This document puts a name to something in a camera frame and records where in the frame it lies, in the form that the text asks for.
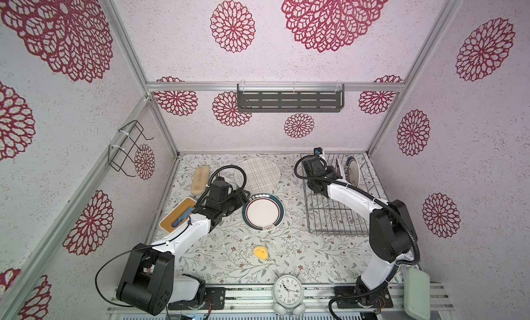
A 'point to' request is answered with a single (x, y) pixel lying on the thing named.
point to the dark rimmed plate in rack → (352, 170)
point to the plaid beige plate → (263, 175)
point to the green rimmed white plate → (263, 212)
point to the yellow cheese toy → (261, 252)
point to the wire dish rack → (327, 216)
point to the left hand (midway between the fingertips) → (247, 197)
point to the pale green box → (416, 288)
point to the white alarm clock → (288, 293)
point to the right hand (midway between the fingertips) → (325, 167)
